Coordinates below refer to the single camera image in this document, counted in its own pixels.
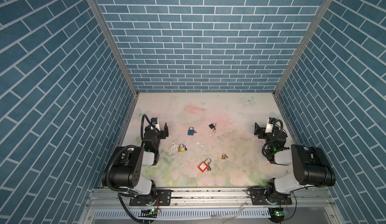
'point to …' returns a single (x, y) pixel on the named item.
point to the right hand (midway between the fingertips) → (263, 122)
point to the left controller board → (150, 213)
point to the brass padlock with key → (181, 148)
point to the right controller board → (277, 214)
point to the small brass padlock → (223, 156)
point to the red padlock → (203, 166)
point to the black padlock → (212, 126)
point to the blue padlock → (191, 131)
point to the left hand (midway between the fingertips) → (159, 123)
